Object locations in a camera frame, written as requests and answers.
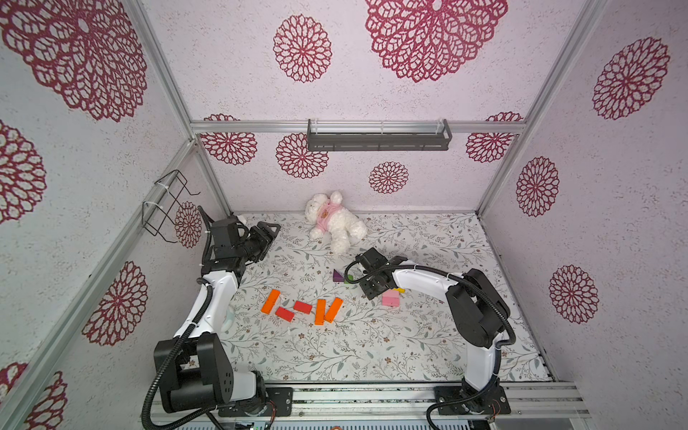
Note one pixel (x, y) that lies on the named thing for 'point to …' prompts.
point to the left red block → (284, 313)
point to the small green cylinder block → (350, 277)
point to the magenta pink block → (393, 301)
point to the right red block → (303, 307)
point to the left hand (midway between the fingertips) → (277, 232)
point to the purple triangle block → (337, 277)
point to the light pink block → (391, 295)
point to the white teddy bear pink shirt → (332, 219)
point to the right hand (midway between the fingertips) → (368, 284)
